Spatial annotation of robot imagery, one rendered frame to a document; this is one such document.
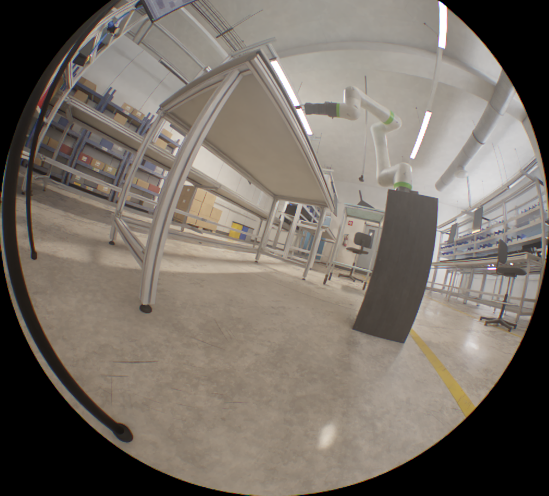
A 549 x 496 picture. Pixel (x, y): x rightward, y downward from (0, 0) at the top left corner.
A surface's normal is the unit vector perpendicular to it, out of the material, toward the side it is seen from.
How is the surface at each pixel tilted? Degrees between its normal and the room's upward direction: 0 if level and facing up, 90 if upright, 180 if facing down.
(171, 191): 90
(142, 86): 90
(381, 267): 90
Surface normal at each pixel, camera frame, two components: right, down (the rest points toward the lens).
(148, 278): 0.86, 0.21
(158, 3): 0.88, 0.46
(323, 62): -0.29, 0.95
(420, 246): -0.52, -0.26
